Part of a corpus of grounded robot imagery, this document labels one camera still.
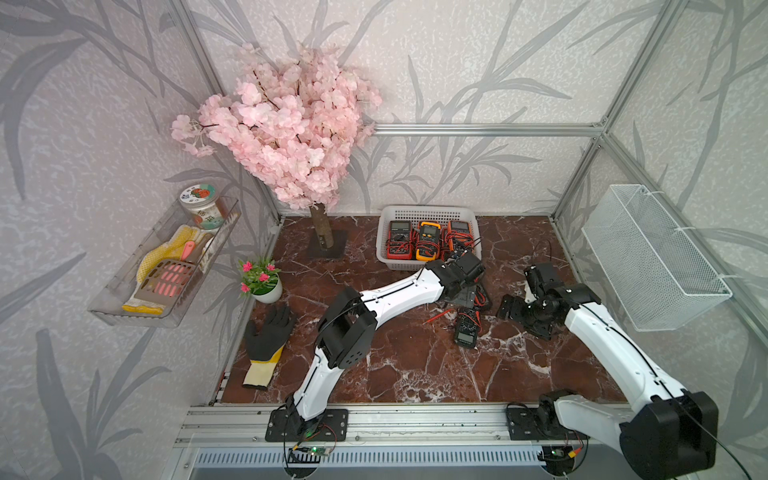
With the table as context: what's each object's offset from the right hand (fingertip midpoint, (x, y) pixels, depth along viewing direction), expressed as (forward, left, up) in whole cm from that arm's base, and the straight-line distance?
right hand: (509, 318), depth 82 cm
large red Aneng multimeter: (+29, +31, -2) cm, 42 cm away
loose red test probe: (+6, +19, -10) cm, 22 cm away
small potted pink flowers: (+11, +71, +3) cm, 72 cm away
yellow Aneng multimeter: (+26, +21, +3) cm, 33 cm away
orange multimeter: (+30, +10, +1) cm, 32 cm away
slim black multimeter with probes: (+4, +11, +5) cm, 13 cm away
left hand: (+8, +13, -2) cm, 16 cm away
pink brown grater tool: (-3, +78, +26) cm, 82 cm away
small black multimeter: (0, +11, -6) cm, 13 cm away
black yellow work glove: (-3, +70, -8) cm, 71 cm away
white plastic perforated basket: (+44, +24, -3) cm, 50 cm away
